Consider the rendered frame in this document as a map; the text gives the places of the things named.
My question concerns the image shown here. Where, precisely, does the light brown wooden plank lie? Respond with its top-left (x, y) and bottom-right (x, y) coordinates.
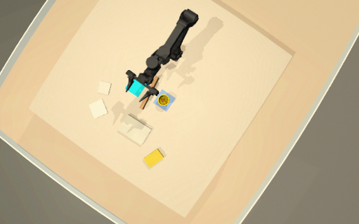
top-left (140, 76), bottom-right (159, 109)

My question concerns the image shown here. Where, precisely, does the yellow rectangular block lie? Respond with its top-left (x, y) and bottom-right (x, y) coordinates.
top-left (144, 149), bottom-right (164, 168)

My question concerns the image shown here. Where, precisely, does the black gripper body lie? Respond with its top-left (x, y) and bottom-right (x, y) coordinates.
top-left (125, 69), bottom-right (159, 96)

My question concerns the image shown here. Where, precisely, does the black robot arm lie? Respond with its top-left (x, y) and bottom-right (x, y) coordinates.
top-left (137, 9), bottom-right (199, 85)

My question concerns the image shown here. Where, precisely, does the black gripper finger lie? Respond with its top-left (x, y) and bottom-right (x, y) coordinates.
top-left (126, 76), bottom-right (134, 92)
top-left (139, 91), bottom-right (153, 102)

